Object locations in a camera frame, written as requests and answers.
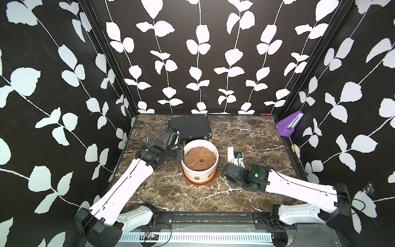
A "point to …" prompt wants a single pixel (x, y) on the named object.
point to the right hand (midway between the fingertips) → (231, 174)
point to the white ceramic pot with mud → (200, 162)
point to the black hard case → (192, 127)
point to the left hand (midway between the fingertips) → (183, 149)
